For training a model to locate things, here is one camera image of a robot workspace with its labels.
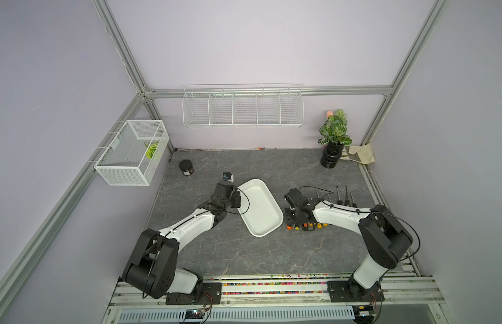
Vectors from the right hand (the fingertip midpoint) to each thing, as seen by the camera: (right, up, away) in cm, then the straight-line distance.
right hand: (287, 215), depth 93 cm
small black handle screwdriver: (+27, +5, +6) cm, 28 cm away
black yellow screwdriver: (+4, -4, -4) cm, 7 cm away
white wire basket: (-65, +27, -10) cm, 71 cm away
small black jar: (-52, +23, +16) cm, 59 cm away
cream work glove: (+49, +31, +24) cm, 62 cm away
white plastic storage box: (-13, +3, -1) cm, 13 cm away
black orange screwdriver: (0, -5, -4) cm, 6 cm away
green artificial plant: (+21, +40, -1) cm, 45 cm away
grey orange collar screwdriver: (+31, +6, +6) cm, 32 cm away
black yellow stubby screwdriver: (+7, +5, -34) cm, 35 cm away
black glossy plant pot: (+25, +29, +14) cm, 41 cm away
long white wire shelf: (-23, +54, +8) cm, 59 cm away
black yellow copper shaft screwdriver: (+33, +4, +4) cm, 34 cm away
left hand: (-24, +10, -3) cm, 26 cm away
